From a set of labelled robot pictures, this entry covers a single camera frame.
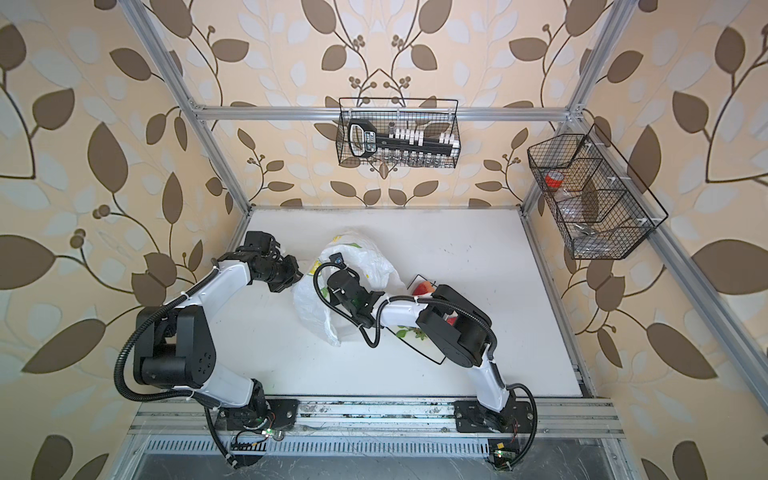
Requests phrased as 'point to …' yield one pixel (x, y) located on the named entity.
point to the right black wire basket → (600, 209)
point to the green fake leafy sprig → (418, 332)
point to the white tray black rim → (425, 347)
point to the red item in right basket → (553, 183)
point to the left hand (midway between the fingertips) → (306, 271)
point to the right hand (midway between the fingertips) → (330, 282)
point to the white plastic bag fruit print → (364, 260)
